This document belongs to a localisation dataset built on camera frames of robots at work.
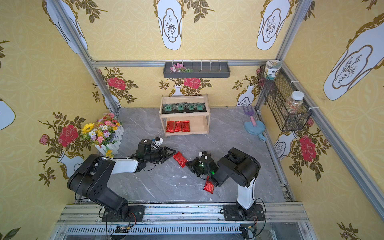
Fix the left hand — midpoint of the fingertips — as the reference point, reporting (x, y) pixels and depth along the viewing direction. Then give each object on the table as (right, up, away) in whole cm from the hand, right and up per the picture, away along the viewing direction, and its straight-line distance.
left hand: (170, 151), depth 91 cm
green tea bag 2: (+6, +27, +1) cm, 28 cm away
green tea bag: (-2, +27, +1) cm, 27 cm away
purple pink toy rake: (+59, +26, +29) cm, 71 cm away
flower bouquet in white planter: (-36, +11, -5) cm, 38 cm away
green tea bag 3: (+13, +27, +1) cm, 30 cm away
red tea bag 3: (+9, +15, +15) cm, 23 cm away
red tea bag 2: (+3, +15, +15) cm, 21 cm away
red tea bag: (-3, +15, +14) cm, 21 cm away
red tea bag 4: (+6, -4, -1) cm, 8 cm away
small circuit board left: (-21, -34, -18) cm, 44 cm away
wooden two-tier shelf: (+9, +23, -1) cm, 24 cm away
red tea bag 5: (+22, -16, -11) cm, 30 cm away
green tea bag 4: (+19, +27, +1) cm, 33 cm away
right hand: (+10, -5, 0) cm, 11 cm away
